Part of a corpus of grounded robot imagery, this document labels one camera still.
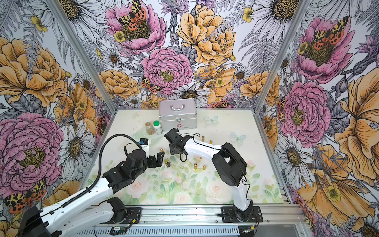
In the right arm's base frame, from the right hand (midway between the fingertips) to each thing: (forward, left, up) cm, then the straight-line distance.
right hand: (177, 151), depth 92 cm
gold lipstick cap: (-9, -16, -4) cm, 19 cm away
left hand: (-7, +10, +9) cm, 15 cm away
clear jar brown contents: (+19, +20, 0) cm, 27 cm away
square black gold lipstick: (-8, +5, +1) cm, 9 cm away
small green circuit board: (-37, +26, -5) cm, 46 cm away
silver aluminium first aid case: (+27, -2, +5) cm, 28 cm away
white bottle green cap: (+17, +14, +3) cm, 22 cm away
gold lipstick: (+1, +9, +1) cm, 9 cm away
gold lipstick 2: (-8, -11, -3) cm, 14 cm away
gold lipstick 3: (-2, -15, -5) cm, 16 cm away
